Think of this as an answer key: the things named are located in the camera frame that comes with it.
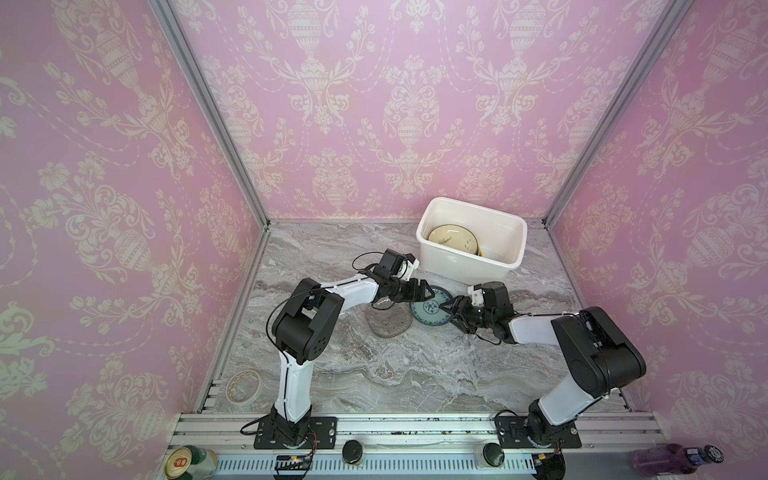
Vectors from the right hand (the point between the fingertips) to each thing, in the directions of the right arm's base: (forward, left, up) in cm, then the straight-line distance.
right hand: (444, 310), depth 92 cm
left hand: (+4, +5, +2) cm, 7 cm away
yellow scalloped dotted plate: (+21, -17, 0) cm, 27 cm away
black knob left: (-36, +26, +7) cm, 45 cm away
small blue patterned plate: (+2, +4, -3) cm, 5 cm away
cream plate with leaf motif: (+28, -8, +3) cm, 30 cm away
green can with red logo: (-36, +60, +8) cm, 70 cm away
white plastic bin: (+24, -24, +6) cm, 34 cm away
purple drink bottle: (-40, -42, +5) cm, 58 cm away
